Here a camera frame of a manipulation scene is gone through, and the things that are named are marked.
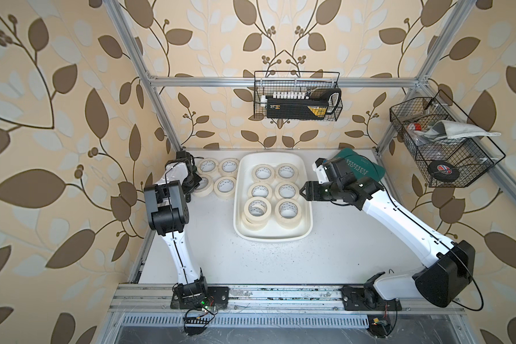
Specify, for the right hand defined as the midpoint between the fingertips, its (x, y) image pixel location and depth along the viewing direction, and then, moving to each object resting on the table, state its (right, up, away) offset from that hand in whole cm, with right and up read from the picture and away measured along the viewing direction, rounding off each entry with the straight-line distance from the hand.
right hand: (306, 191), depth 79 cm
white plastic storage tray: (-12, -19, +12) cm, 25 cm away
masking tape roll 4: (-35, -1, +25) cm, 43 cm away
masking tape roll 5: (-17, +6, +29) cm, 34 cm away
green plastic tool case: (+33, +10, +28) cm, 44 cm away
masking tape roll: (-46, +10, +33) cm, 57 cm away
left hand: (-49, +2, +21) cm, 53 cm away
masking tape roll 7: (-18, -2, +23) cm, 29 cm away
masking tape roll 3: (-44, 0, +22) cm, 49 cm away
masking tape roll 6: (-4, +7, +31) cm, 32 cm away
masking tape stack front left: (-19, -11, +14) cm, 26 cm away
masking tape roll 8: (-5, -2, +23) cm, 23 cm away
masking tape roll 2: (-35, +10, +33) cm, 49 cm away
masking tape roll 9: (-5, -12, +16) cm, 21 cm away
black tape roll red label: (+45, +8, -7) cm, 47 cm away
